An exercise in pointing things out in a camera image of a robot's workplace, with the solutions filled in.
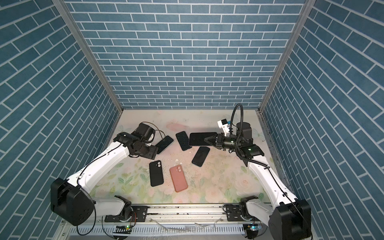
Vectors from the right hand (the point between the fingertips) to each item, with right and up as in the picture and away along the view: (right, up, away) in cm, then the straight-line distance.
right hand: (204, 139), depth 71 cm
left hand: (-29, -8, +11) cm, 32 cm away
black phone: (-3, 0, +1) cm, 3 cm away
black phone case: (-13, -4, +31) cm, 34 cm away
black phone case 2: (-28, -22, +16) cm, 39 cm away
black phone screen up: (-26, -7, +29) cm, 39 cm away
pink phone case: (-15, -25, +17) cm, 33 cm away
